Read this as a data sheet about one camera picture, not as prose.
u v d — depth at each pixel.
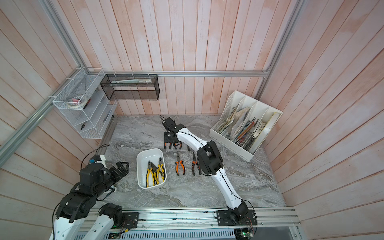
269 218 0.76
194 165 0.93
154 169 0.90
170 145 1.01
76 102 0.69
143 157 0.93
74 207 0.44
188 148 1.01
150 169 0.90
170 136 0.75
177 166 0.92
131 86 1.03
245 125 1.02
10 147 0.52
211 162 0.62
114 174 0.60
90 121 0.78
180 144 0.72
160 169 0.90
